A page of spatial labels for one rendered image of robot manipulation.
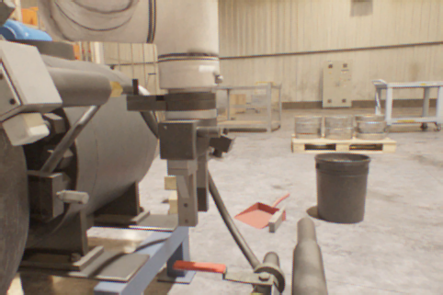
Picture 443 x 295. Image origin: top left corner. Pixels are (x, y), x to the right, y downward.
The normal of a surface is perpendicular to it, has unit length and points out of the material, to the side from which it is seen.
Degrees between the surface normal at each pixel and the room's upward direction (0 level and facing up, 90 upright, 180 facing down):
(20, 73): 67
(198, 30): 90
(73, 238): 90
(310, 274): 0
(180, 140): 90
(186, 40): 91
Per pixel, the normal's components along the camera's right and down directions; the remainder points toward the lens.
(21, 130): -0.22, 0.15
